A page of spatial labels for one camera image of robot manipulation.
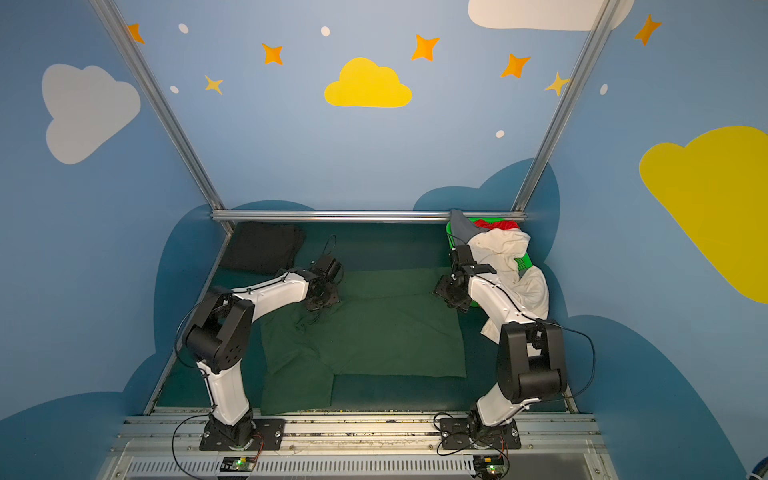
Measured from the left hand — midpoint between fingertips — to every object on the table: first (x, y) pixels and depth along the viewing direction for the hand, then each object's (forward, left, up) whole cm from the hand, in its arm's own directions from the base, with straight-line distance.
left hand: (335, 300), depth 97 cm
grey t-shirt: (+28, -46, +6) cm, 54 cm away
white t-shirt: (+20, -56, +3) cm, 60 cm away
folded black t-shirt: (+25, +32, -2) cm, 40 cm away
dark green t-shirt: (-7, -17, -1) cm, 19 cm away
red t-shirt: (+30, -61, +7) cm, 68 cm away
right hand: (-1, -36, +7) cm, 37 cm away
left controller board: (-44, +18, -3) cm, 48 cm away
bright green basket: (+13, -64, +6) cm, 66 cm away
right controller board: (-44, -43, -3) cm, 62 cm away
